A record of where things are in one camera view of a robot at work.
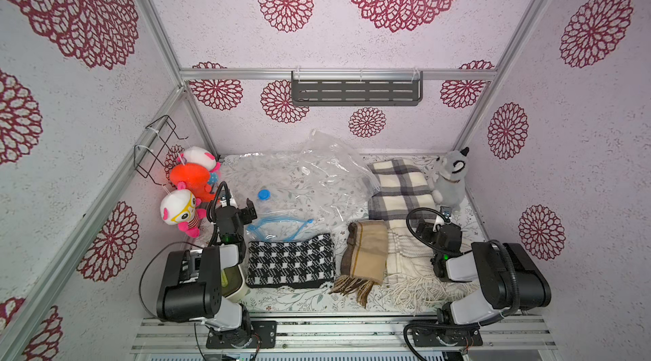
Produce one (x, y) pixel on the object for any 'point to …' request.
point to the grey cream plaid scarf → (403, 188)
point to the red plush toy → (194, 178)
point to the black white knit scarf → (295, 263)
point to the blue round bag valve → (264, 194)
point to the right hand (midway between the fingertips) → (436, 216)
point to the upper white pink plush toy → (201, 157)
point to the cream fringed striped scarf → (413, 283)
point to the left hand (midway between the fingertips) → (237, 203)
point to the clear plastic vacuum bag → (323, 156)
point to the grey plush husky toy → (445, 178)
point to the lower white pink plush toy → (180, 207)
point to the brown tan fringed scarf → (364, 261)
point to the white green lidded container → (233, 285)
